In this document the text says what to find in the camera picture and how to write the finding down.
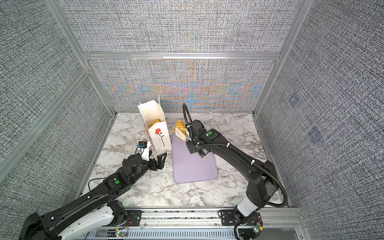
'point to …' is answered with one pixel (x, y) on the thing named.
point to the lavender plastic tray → (189, 167)
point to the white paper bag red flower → (158, 134)
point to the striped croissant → (180, 125)
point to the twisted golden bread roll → (156, 120)
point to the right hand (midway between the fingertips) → (192, 144)
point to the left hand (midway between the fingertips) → (160, 153)
